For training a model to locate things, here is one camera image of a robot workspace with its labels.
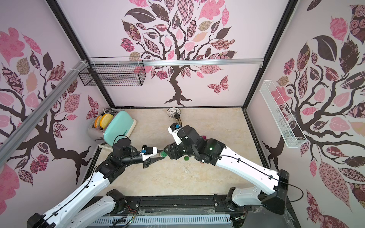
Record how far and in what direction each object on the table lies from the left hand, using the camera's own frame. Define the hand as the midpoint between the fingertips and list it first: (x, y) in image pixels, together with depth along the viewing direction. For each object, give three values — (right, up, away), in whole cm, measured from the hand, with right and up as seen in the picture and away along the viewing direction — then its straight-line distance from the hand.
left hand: (161, 155), depth 70 cm
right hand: (+5, +4, -4) cm, 8 cm away
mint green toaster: (-29, +14, +17) cm, 36 cm away
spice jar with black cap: (+6, +21, +30) cm, 37 cm away
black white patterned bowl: (0, +25, +44) cm, 50 cm away
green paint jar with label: (+1, +2, -4) cm, 4 cm away
